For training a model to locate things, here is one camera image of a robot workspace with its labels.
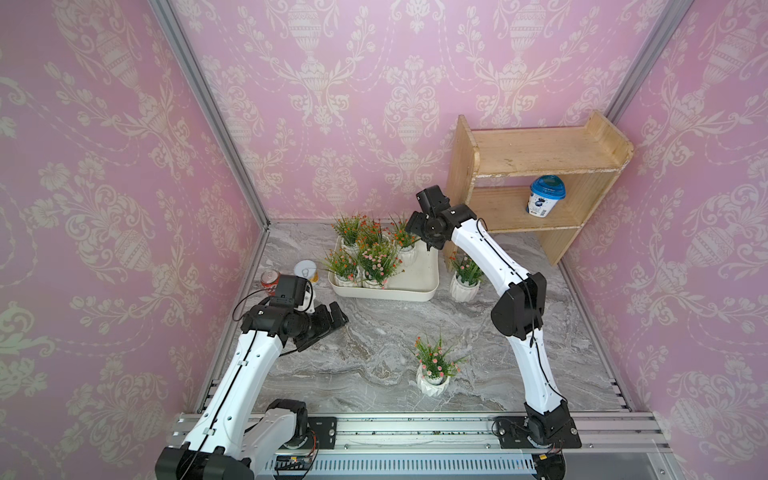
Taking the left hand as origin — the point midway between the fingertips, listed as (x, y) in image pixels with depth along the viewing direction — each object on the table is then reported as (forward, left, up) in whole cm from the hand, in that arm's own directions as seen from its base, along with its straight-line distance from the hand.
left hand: (338, 328), depth 77 cm
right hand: (+31, -22, +5) cm, 38 cm away
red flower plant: (+19, +1, 0) cm, 19 cm away
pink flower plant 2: (-10, -24, -1) cm, 26 cm away
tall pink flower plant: (+21, -10, +1) cm, 23 cm away
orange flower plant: (+32, -18, -2) cm, 37 cm away
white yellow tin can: (+25, +15, -9) cm, 30 cm away
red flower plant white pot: (+35, -6, -1) cm, 36 cm away
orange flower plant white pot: (+36, +1, -1) cm, 36 cm away
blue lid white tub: (+36, -59, +17) cm, 71 cm away
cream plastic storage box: (+24, -23, -14) cm, 36 cm away
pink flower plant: (+21, -38, -7) cm, 44 cm away
